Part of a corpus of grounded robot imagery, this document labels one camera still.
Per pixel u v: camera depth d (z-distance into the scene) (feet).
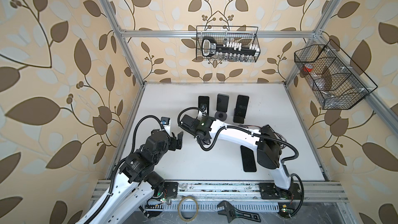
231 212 2.24
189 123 2.07
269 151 1.59
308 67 2.87
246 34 2.99
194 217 2.32
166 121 2.02
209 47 2.77
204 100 3.06
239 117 3.28
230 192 2.48
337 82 2.38
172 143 2.08
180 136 2.15
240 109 3.12
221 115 3.35
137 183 1.56
